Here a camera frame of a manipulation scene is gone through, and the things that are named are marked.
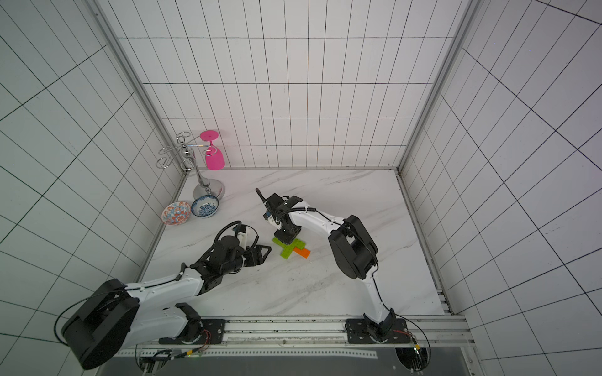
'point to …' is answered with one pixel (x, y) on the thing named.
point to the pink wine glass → (215, 160)
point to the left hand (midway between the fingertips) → (262, 253)
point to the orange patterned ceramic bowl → (175, 213)
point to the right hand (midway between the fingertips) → (290, 230)
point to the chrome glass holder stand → (204, 187)
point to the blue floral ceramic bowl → (204, 206)
